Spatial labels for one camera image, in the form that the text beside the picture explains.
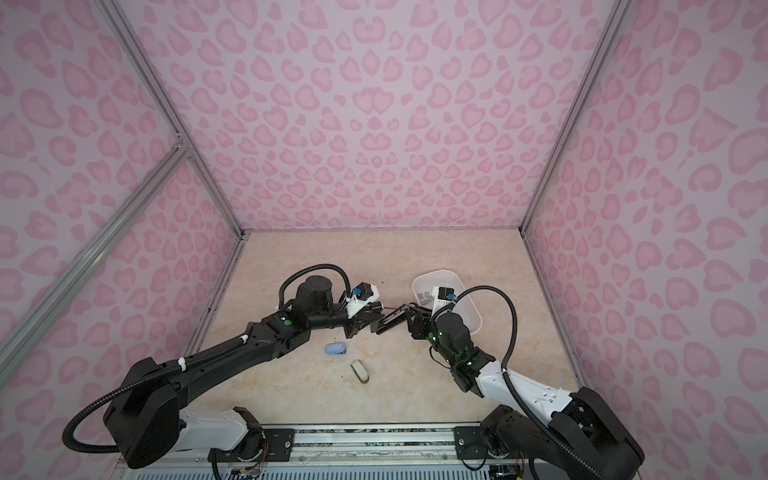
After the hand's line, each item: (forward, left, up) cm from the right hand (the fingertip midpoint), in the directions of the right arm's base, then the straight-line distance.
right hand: (411, 307), depth 81 cm
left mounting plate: (-31, +33, -15) cm, 48 cm away
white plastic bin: (+15, -4, -12) cm, 20 cm away
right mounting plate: (-29, -15, -15) cm, 36 cm away
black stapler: (-3, +5, -2) cm, 6 cm away
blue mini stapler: (-7, +22, -12) cm, 26 cm away
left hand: (-2, +8, +5) cm, 10 cm away
